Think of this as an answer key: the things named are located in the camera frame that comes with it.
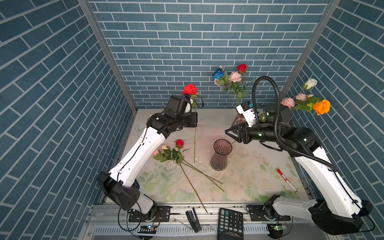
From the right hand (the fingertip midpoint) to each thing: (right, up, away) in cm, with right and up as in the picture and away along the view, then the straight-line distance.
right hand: (226, 128), depth 60 cm
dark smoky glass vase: (+1, -11, +21) cm, 24 cm away
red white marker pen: (+39, -31, +25) cm, 56 cm away
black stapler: (-14, -44, +11) cm, 48 cm away
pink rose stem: (+44, +13, +19) cm, 50 cm away
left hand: (-11, +4, +12) cm, 17 cm away
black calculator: (+4, -46, +9) cm, 47 cm away
